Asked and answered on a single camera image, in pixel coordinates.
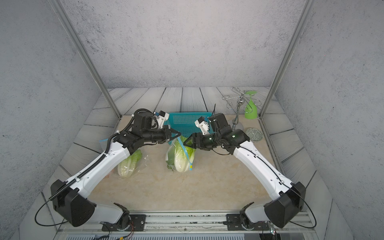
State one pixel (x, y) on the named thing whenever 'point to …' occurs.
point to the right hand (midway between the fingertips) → (188, 145)
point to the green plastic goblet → (251, 108)
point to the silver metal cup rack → (243, 103)
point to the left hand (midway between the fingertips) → (182, 134)
